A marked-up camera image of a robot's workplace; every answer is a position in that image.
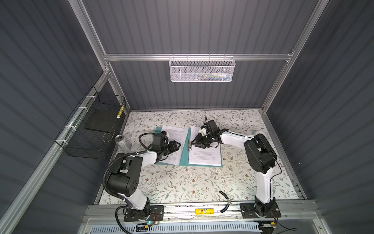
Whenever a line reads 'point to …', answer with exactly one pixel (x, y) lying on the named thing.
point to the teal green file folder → (185, 158)
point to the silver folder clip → (189, 145)
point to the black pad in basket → (103, 120)
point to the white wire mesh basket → (202, 69)
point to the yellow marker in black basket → (120, 112)
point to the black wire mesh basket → (76, 141)
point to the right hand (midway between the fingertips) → (193, 144)
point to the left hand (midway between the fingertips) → (177, 145)
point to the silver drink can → (125, 145)
